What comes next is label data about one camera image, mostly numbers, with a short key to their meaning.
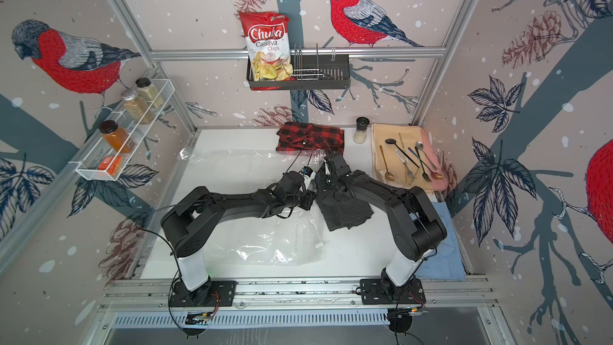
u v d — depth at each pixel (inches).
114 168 26.3
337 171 28.6
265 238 32.9
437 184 38.9
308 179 32.6
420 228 18.2
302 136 45.2
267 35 32.0
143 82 31.5
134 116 30.2
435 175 39.7
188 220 20.5
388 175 40.1
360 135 44.5
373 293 28.8
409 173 40.5
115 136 26.0
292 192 29.1
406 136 46.5
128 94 29.1
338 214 34.4
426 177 39.6
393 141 44.8
